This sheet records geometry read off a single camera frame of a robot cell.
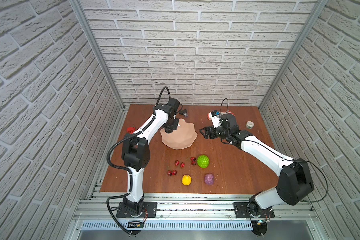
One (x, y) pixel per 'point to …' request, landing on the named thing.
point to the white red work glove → (210, 117)
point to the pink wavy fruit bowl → (183, 137)
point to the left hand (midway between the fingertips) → (172, 123)
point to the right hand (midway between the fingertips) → (205, 127)
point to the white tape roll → (249, 124)
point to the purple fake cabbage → (209, 178)
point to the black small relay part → (183, 112)
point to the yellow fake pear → (186, 179)
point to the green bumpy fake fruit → (203, 161)
